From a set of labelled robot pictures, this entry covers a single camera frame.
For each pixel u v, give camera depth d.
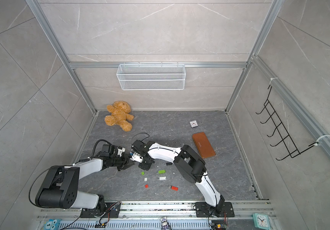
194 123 1.09
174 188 0.81
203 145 0.97
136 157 0.81
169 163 0.90
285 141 0.64
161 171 0.88
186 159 0.57
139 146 0.73
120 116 1.07
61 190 0.44
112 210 0.73
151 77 1.01
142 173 0.86
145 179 0.84
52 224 0.69
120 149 0.87
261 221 0.69
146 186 0.82
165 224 0.67
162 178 0.84
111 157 0.76
